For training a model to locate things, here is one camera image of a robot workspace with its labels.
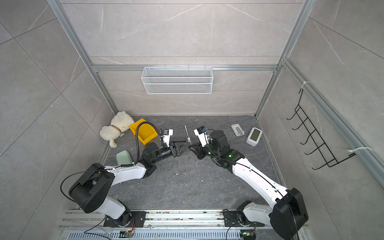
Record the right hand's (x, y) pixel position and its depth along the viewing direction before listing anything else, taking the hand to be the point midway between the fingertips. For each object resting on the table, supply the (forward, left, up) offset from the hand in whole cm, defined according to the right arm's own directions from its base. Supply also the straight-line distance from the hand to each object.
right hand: (191, 145), depth 76 cm
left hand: (+2, +2, +1) cm, 3 cm away
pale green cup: (+4, +44, -19) cm, 48 cm away
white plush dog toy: (+29, +51, -13) cm, 60 cm away
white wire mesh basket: (+48, +9, +8) cm, 50 cm away
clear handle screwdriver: (+2, +1, +3) cm, 4 cm away
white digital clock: (+18, -43, -19) cm, 50 cm away
